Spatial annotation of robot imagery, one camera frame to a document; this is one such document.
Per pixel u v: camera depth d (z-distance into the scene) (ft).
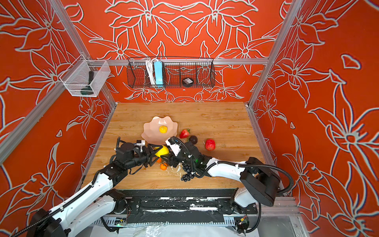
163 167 2.75
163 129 3.26
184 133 3.19
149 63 2.87
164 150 2.45
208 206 2.44
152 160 2.35
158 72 2.94
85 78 3.00
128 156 2.00
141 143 2.48
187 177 2.65
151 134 3.24
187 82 3.12
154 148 2.30
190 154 1.93
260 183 1.40
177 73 3.21
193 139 3.09
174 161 2.25
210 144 2.95
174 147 2.23
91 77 2.87
